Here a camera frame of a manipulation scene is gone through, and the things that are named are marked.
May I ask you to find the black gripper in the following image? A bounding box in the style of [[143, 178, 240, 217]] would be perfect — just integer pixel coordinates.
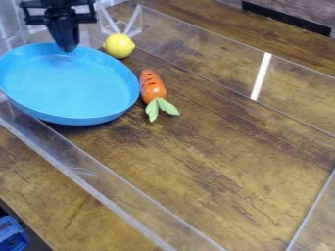
[[19, 0, 97, 52]]

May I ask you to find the orange toy carrot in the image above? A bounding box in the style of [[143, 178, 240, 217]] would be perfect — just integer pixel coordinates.
[[140, 69, 180, 123]]

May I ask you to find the blue plastic tray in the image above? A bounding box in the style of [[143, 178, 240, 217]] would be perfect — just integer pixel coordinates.
[[0, 43, 140, 126]]

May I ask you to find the yellow toy lemon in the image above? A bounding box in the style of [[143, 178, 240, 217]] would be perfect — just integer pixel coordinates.
[[103, 33, 136, 59]]

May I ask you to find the clear acrylic barrier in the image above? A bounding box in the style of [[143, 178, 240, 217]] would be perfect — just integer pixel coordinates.
[[0, 0, 335, 251]]

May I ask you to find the blue plastic object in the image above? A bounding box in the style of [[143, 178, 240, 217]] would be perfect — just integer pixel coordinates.
[[0, 216, 31, 251]]

